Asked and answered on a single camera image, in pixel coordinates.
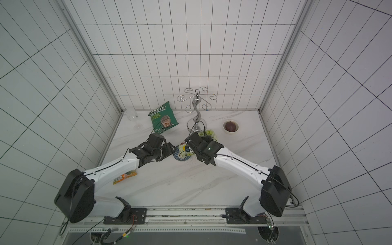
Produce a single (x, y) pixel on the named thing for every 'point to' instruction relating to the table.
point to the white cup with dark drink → (230, 126)
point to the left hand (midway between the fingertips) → (171, 153)
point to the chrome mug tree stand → (197, 124)
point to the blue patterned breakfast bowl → (176, 154)
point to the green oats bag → (184, 149)
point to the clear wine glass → (131, 115)
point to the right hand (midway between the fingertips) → (205, 137)
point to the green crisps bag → (163, 118)
